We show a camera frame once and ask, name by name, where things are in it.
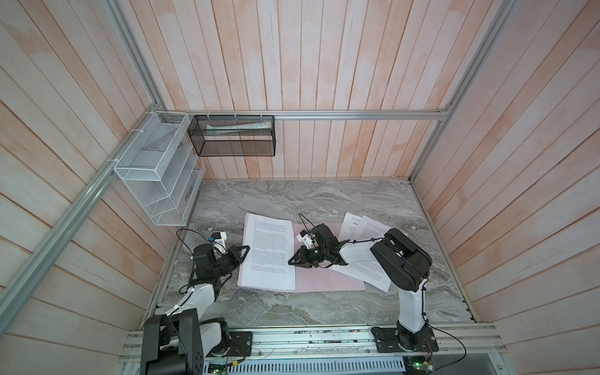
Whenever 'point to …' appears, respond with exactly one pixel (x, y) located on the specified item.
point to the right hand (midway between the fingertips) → (290, 263)
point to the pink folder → (323, 279)
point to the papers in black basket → (212, 130)
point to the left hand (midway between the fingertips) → (250, 250)
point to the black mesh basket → (233, 135)
